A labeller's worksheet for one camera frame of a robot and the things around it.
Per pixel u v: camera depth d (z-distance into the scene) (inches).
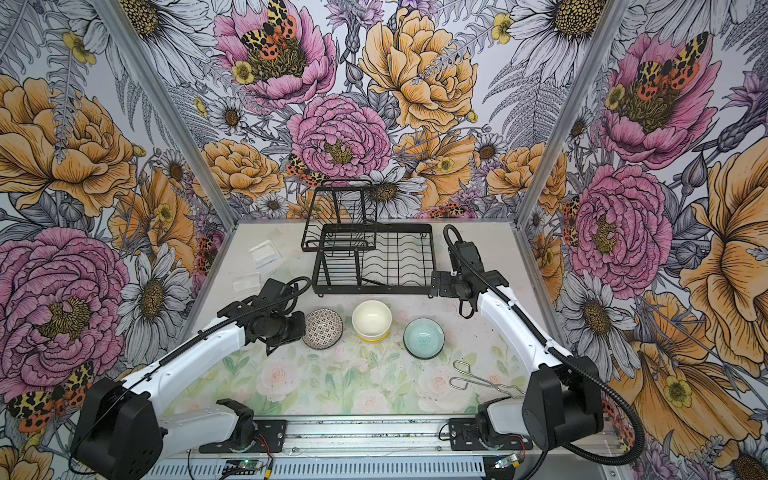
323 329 35.3
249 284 40.9
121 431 15.6
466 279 23.3
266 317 24.4
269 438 29.1
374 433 30.0
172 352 18.8
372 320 35.4
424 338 34.3
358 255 33.3
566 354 17.1
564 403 16.1
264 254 44.0
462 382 32.8
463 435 29.2
